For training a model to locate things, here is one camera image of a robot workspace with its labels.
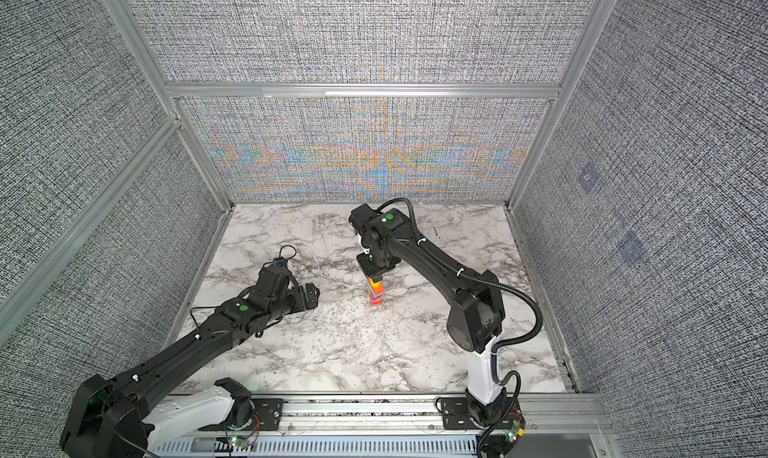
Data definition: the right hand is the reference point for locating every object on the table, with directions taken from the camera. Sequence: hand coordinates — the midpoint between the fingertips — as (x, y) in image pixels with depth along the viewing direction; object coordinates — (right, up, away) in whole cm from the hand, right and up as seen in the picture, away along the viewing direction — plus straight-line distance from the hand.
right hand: (375, 269), depth 84 cm
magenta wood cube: (0, -10, +6) cm, 12 cm away
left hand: (-19, -7, 0) cm, 20 cm away
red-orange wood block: (+1, -6, +2) cm, 6 cm away
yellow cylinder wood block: (0, -4, -1) cm, 4 cm away
